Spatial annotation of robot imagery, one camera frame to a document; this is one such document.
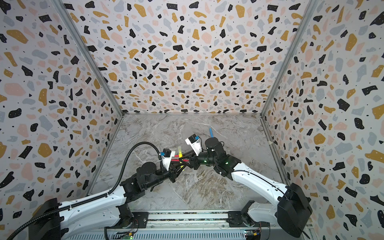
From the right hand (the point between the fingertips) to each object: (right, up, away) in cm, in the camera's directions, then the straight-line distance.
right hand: (179, 156), depth 70 cm
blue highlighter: (+17, +9, +40) cm, 45 cm away
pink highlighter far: (-1, -2, 0) cm, 2 cm away
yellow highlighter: (0, +2, -1) cm, 2 cm away
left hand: (+3, -3, +1) cm, 4 cm away
